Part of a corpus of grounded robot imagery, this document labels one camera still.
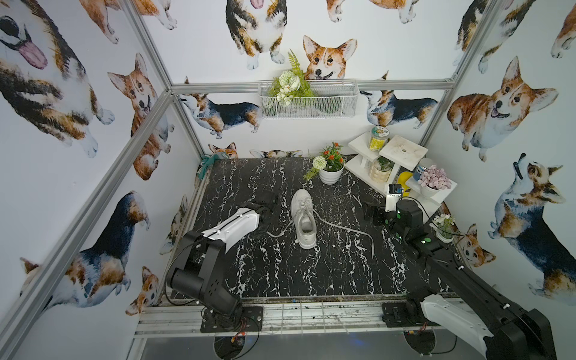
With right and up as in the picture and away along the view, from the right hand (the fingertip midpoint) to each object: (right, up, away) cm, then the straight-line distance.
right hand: (380, 197), depth 81 cm
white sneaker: (-28, -9, +9) cm, 31 cm away
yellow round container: (+15, +6, +16) cm, 23 cm away
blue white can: (+22, +13, +10) cm, 27 cm away
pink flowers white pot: (+18, +6, -1) cm, 19 cm away
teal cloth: (-79, +16, +39) cm, 89 cm away
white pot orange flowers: (-16, +13, +23) cm, 30 cm away
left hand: (-43, -10, +12) cm, 46 cm away
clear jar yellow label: (+5, +24, +17) cm, 30 cm away
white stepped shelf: (+14, +16, +12) cm, 24 cm away
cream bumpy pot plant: (+10, +11, +28) cm, 32 cm away
